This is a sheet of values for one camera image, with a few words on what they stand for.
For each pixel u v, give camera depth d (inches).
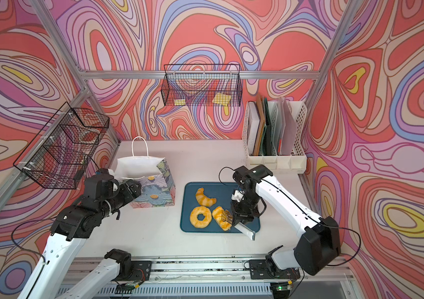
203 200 34.9
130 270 28.2
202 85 33.2
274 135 38.5
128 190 24.3
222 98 35.7
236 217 24.6
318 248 19.1
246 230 24.5
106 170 24.7
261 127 35.7
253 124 36.8
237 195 28.3
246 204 24.5
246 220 25.7
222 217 33.1
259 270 28.8
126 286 27.6
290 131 37.5
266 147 37.8
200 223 32.5
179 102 32.4
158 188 30.8
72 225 16.8
